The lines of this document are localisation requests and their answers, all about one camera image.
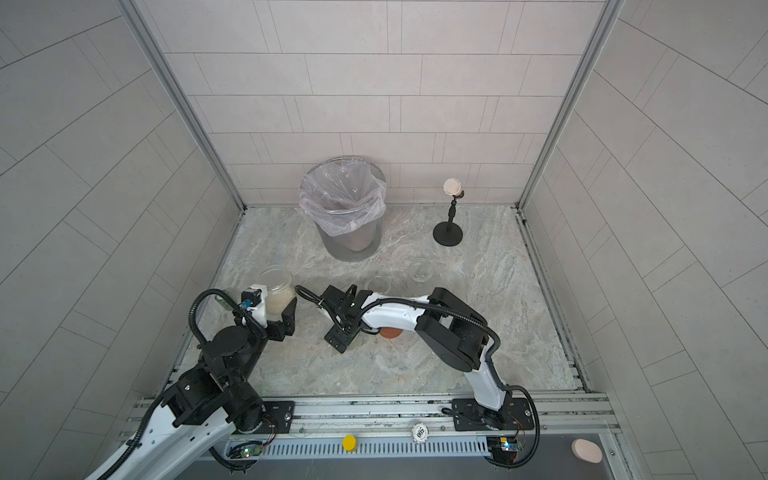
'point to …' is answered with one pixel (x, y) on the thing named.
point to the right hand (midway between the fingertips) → (344, 333)
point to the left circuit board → (251, 450)
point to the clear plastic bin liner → (343, 197)
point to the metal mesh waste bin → (354, 248)
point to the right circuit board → (504, 449)
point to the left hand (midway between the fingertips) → (287, 295)
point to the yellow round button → (349, 442)
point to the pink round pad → (586, 450)
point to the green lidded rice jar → (280, 290)
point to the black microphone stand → (449, 233)
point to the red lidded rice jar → (378, 284)
